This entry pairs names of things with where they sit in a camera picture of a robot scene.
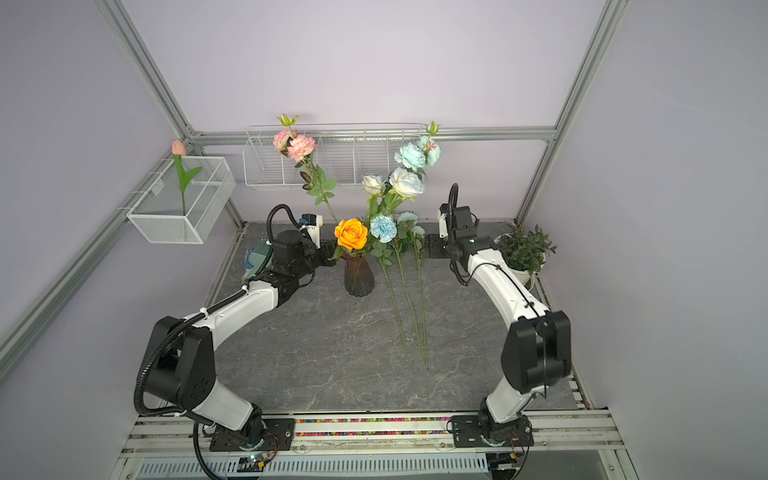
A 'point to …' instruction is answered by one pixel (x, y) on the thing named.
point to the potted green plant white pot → (524, 252)
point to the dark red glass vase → (359, 278)
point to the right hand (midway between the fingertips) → (435, 241)
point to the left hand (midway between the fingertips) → (344, 242)
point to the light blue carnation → (384, 228)
